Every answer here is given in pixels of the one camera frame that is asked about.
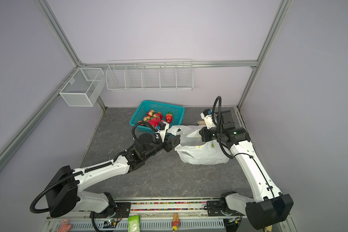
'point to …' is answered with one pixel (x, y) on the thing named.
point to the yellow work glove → (201, 123)
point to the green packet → (134, 224)
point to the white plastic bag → (192, 151)
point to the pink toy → (65, 226)
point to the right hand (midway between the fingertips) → (201, 132)
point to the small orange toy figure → (176, 223)
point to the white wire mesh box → (82, 88)
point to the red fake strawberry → (169, 117)
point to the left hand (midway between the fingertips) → (177, 135)
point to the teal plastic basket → (178, 112)
